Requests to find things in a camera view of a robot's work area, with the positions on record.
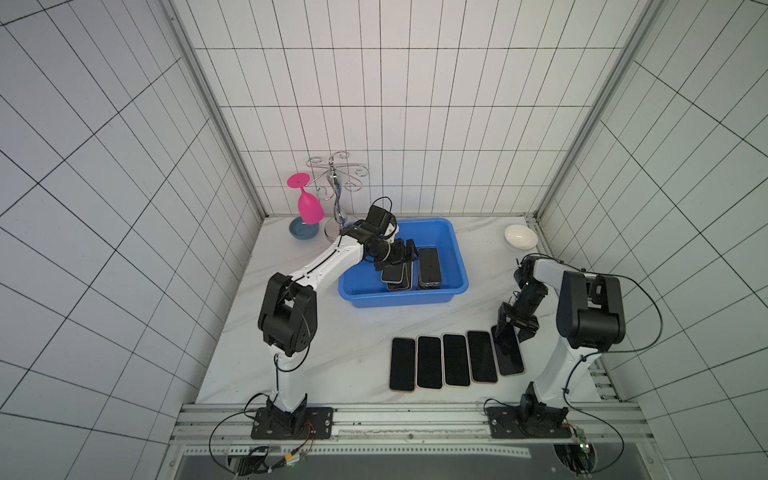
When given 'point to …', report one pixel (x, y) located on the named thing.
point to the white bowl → (521, 236)
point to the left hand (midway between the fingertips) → (405, 265)
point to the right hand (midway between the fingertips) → (496, 333)
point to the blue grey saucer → (301, 230)
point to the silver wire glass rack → (337, 173)
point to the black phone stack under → (407, 282)
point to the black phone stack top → (392, 274)
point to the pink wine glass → (310, 210)
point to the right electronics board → (579, 457)
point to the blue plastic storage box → (363, 286)
